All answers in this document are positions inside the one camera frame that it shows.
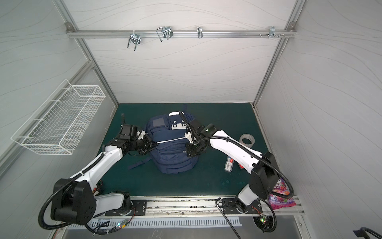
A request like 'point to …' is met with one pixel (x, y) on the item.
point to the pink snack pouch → (276, 201)
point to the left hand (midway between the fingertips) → (159, 141)
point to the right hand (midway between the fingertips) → (191, 151)
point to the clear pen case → (229, 164)
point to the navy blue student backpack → (171, 156)
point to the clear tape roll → (249, 137)
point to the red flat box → (240, 166)
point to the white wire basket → (56, 126)
